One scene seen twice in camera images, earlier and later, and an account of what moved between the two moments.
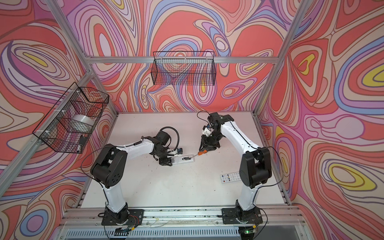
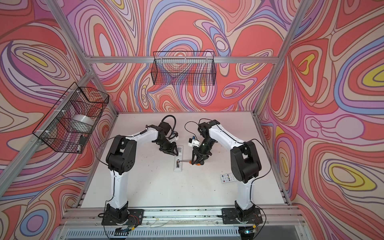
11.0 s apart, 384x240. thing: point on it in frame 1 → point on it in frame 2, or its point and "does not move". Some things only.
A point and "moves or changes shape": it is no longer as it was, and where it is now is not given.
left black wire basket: x=68 y=125 does not move
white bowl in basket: x=84 y=118 does not move
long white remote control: x=183 y=159 moves or changes shape
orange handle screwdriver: x=200 y=153 moves or changes shape
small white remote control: x=230 y=177 does not move
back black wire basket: x=184 y=68 does not move
